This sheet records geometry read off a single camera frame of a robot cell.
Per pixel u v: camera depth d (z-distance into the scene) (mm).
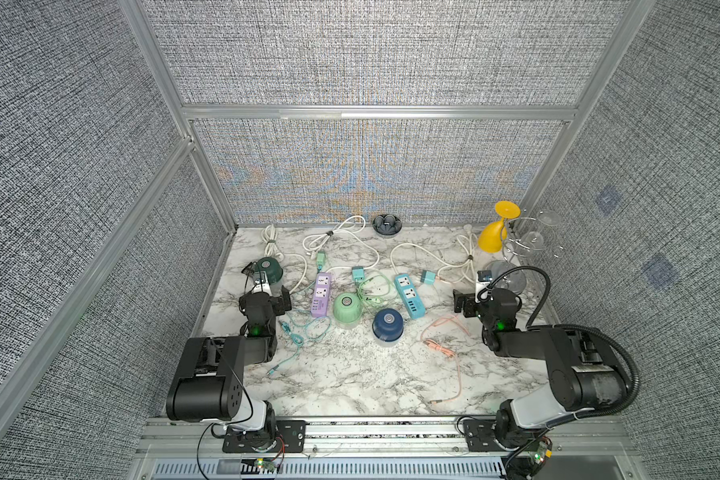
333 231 1168
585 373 456
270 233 1137
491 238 954
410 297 972
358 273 1035
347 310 855
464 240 1144
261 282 782
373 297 998
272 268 949
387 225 1170
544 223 900
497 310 731
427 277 1021
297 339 900
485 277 812
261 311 708
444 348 878
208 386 443
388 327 817
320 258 1064
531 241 972
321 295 974
